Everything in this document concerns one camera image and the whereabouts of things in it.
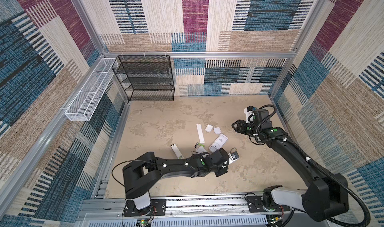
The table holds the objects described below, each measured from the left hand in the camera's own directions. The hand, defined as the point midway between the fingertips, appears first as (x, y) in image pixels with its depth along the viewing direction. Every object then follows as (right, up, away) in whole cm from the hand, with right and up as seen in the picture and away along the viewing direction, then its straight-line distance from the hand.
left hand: (227, 161), depth 80 cm
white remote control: (-13, +3, +11) cm, 18 cm away
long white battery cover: (-13, +12, +19) cm, 26 cm away
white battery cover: (-8, +15, +22) cm, 28 cm away
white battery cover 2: (-1, +13, +23) cm, 26 cm away
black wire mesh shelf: (-53, +51, +31) cm, 80 cm away
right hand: (+5, +17, +3) cm, 18 cm away
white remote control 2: (-2, +7, +14) cm, 15 cm away
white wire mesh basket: (-70, +27, -10) cm, 76 cm away
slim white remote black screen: (-27, +2, +10) cm, 29 cm away
